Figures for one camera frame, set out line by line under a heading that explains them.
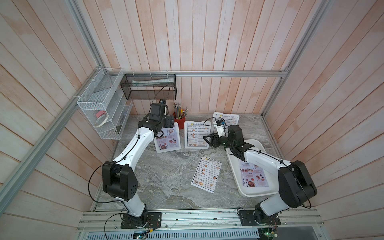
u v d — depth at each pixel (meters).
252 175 0.88
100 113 0.82
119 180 0.44
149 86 1.01
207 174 0.89
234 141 0.68
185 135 0.93
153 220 0.73
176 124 0.88
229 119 0.95
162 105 0.65
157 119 0.63
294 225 0.73
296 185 0.46
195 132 0.93
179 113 1.04
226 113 0.93
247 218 0.73
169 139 0.93
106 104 0.71
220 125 0.76
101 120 0.81
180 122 0.90
